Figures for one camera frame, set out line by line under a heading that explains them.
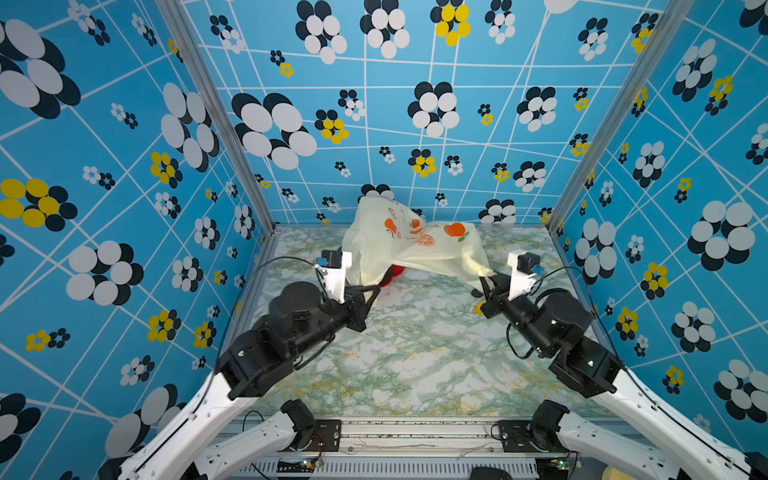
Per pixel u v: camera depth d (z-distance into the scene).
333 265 0.50
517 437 0.72
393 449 0.73
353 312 0.50
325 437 0.74
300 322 0.41
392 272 1.01
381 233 0.67
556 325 0.45
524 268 0.51
